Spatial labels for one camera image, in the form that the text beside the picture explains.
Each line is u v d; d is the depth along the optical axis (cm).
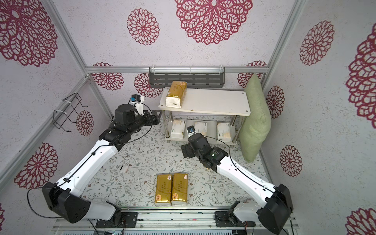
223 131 95
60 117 73
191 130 66
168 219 75
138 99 62
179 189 76
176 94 74
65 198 38
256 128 72
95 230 71
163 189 77
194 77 94
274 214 38
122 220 73
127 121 54
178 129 98
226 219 73
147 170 92
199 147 55
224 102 80
